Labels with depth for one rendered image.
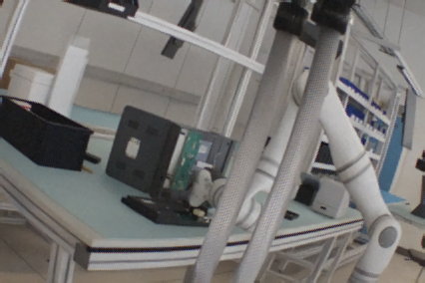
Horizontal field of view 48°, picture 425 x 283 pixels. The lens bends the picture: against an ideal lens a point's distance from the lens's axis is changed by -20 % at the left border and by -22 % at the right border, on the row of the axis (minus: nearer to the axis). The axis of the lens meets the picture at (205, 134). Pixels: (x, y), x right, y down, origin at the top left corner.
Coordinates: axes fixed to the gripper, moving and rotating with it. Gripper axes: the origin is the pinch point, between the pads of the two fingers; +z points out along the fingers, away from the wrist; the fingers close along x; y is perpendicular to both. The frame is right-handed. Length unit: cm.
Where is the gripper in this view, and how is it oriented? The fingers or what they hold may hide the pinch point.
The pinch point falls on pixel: (191, 172)
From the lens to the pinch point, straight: 155.9
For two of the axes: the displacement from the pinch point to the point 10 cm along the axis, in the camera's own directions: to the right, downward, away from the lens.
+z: -2.9, -1.8, 9.4
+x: 3.2, -9.4, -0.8
